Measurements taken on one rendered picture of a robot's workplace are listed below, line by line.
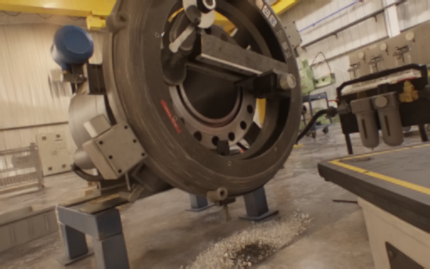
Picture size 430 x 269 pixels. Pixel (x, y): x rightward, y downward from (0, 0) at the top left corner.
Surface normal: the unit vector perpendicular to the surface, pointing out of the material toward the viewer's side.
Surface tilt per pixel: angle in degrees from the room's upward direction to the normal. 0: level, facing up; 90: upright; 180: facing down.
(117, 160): 90
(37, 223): 90
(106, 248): 90
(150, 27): 90
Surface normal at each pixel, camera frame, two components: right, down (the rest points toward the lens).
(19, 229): 0.75, -0.15
